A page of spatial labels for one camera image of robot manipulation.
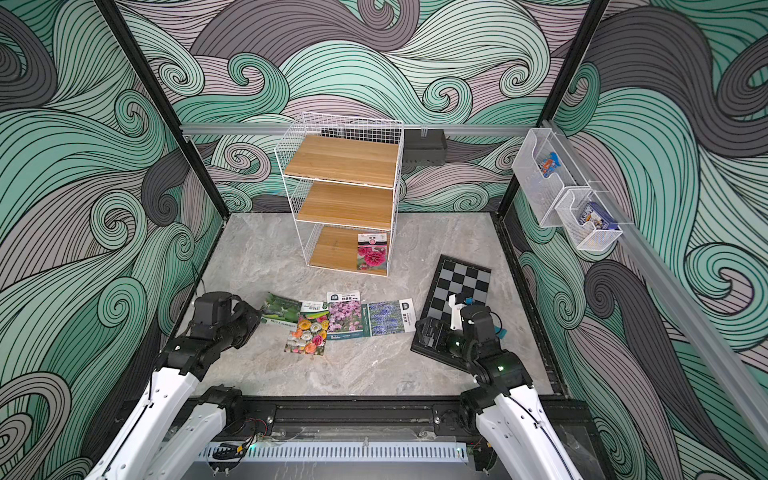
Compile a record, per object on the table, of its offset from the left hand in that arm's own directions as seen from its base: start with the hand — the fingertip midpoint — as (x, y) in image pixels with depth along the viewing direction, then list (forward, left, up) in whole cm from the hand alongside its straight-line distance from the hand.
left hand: (264, 308), depth 78 cm
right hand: (-4, -45, -2) cm, 45 cm away
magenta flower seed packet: (+29, -28, -13) cm, 43 cm away
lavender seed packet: (+5, -34, -15) cm, 37 cm away
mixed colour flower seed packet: (-2, -10, -14) cm, 18 cm away
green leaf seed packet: (+3, -2, -7) cm, 8 cm away
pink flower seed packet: (+5, -20, -14) cm, 25 cm away
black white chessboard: (+15, -59, -10) cm, 62 cm away
